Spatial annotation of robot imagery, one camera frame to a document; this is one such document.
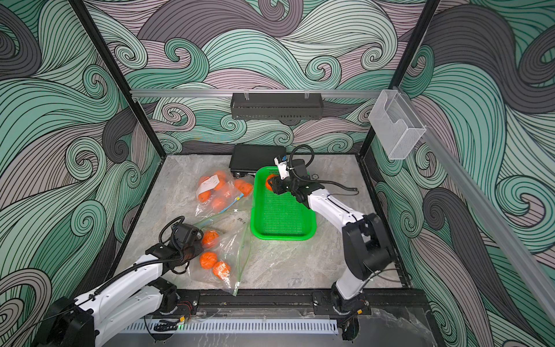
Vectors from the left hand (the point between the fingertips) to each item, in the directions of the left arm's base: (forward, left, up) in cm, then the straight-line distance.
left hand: (199, 244), depth 86 cm
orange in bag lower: (-11, -11, +4) cm, 16 cm away
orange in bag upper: (-7, -6, +4) cm, 10 cm away
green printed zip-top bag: (-5, -15, +8) cm, 18 cm away
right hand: (+23, -29, +14) cm, 39 cm away
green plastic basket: (+14, -32, -3) cm, 35 cm away
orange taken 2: (0, -6, +6) cm, 8 cm away
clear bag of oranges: (+21, -5, +8) cm, 23 cm away
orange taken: (+19, -28, +15) cm, 37 cm away
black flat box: (+49, -14, -1) cm, 51 cm away
